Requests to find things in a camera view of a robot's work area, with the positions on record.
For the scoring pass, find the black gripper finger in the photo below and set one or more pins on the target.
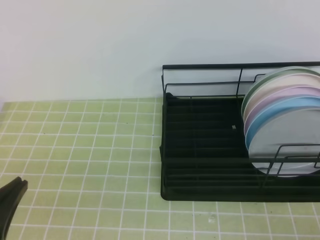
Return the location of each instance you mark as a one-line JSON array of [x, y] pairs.
[[10, 197]]

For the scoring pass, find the grey round plate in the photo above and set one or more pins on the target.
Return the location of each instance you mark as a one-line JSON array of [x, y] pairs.
[[292, 138]]

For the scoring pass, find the lilac plate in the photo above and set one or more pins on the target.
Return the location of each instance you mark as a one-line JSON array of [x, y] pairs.
[[258, 103]]

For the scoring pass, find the pale green plate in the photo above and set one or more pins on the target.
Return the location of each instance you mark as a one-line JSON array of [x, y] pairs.
[[279, 72]]

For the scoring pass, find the cream pink plate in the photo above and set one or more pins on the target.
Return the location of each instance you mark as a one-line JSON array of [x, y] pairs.
[[275, 84]]

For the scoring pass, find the light blue plate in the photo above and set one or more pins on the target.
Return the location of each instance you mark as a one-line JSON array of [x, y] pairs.
[[275, 108]]

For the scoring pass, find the black wire dish rack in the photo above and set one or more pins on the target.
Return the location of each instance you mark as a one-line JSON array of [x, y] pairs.
[[203, 150]]

